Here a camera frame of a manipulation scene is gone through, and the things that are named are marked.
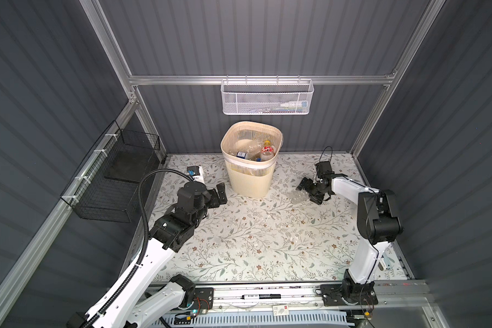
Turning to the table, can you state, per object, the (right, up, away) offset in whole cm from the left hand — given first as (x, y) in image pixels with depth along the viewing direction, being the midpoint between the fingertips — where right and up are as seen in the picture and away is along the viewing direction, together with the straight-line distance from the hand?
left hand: (213, 186), depth 71 cm
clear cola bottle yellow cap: (+21, +14, +18) cm, 31 cm away
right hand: (+40, -5, +29) cm, 50 cm away
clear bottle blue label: (+12, +16, +26) cm, 33 cm away
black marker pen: (+17, -40, +3) cm, 44 cm away
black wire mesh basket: (-38, 0, +2) cm, 38 cm away
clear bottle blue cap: (+37, -7, +31) cm, 49 cm away
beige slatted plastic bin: (+13, +2, +17) cm, 21 cm away
